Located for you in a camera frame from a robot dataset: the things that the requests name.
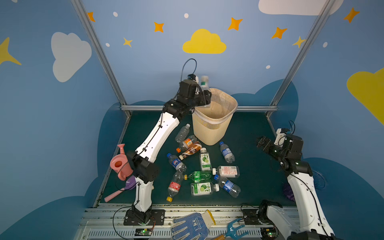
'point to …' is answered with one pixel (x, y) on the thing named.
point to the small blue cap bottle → (227, 153)
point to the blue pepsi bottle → (179, 165)
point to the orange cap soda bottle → (186, 143)
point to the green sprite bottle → (199, 176)
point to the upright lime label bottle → (205, 160)
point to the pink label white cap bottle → (229, 171)
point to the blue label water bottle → (228, 186)
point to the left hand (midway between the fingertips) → (206, 92)
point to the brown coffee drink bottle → (195, 148)
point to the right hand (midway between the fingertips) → (264, 140)
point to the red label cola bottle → (175, 185)
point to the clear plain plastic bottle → (182, 134)
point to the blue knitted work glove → (193, 226)
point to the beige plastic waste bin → (211, 122)
